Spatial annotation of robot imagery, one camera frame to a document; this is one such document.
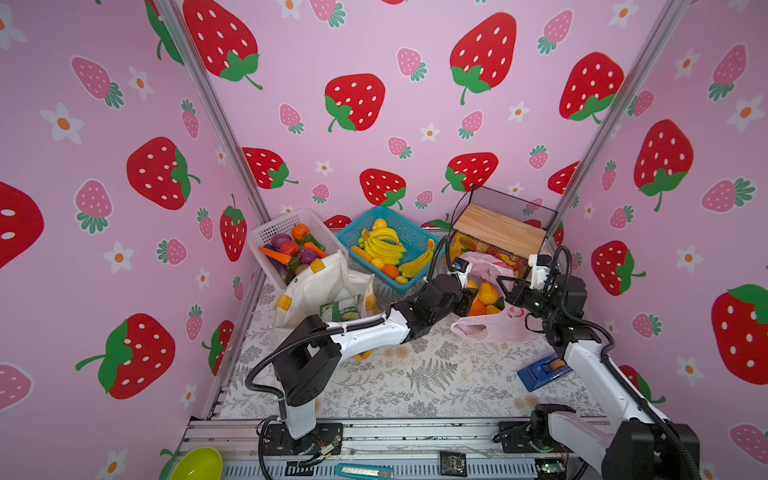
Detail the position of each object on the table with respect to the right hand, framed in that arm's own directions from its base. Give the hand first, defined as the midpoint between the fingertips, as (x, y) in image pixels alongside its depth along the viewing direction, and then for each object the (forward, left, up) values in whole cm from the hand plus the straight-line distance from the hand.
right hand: (498, 278), depth 80 cm
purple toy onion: (+13, +62, -14) cm, 64 cm away
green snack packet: (-10, +43, -9) cm, 45 cm away
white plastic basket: (+28, +77, -11) cm, 83 cm away
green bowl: (-49, +69, -19) cm, 87 cm away
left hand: (-3, +6, -1) cm, 7 cm away
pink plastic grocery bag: (-12, -1, -5) cm, 13 cm away
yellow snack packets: (+25, +8, -13) cm, 29 cm away
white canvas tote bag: (-2, +50, -6) cm, 50 cm away
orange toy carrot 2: (+20, +64, -16) cm, 69 cm away
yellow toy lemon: (+6, -1, -16) cm, 17 cm away
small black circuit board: (-41, +10, -20) cm, 47 cm away
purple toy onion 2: (+21, +76, -13) cm, 80 cm away
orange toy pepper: (+26, +70, -14) cm, 76 cm away
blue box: (-18, -14, -17) cm, 28 cm away
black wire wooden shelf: (+28, -3, -5) cm, 28 cm away
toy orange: (+11, +31, -15) cm, 36 cm away
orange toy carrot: (+12, +73, -13) cm, 75 cm away
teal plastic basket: (+28, +25, -16) cm, 41 cm away
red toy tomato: (+17, +70, -13) cm, 73 cm away
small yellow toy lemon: (+14, +37, -15) cm, 42 cm away
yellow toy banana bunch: (+26, +37, -17) cm, 49 cm away
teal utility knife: (-45, +31, -21) cm, 59 cm away
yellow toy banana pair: (+17, +25, -19) cm, 36 cm away
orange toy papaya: (+18, +44, -16) cm, 50 cm away
